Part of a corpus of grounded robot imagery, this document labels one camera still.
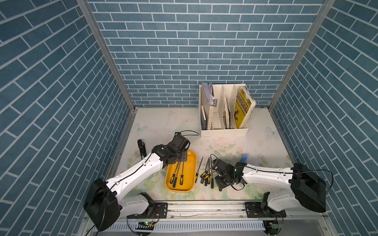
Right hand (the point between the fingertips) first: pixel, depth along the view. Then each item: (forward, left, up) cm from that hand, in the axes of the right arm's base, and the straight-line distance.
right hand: (218, 184), depth 83 cm
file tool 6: (+1, +4, +1) cm, 4 cm away
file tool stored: (+1, +27, +1) cm, 27 cm away
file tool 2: (0, +25, +2) cm, 25 cm away
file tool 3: (+5, +12, +1) cm, 13 cm away
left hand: (+10, +19, +13) cm, 25 cm away
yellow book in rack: (+43, -15, +22) cm, 51 cm away
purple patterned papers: (+44, +9, +31) cm, 54 cm away
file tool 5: (+1, +7, +2) cm, 7 cm away
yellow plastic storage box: (+2, +22, +1) cm, 22 cm away
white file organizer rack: (+38, -2, +21) cm, 44 cm away
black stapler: (+16, +49, +5) cm, 52 cm away
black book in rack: (+31, +11, +19) cm, 38 cm away
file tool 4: (+6, +7, +2) cm, 9 cm away
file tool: (+3, +21, +2) cm, 21 cm away
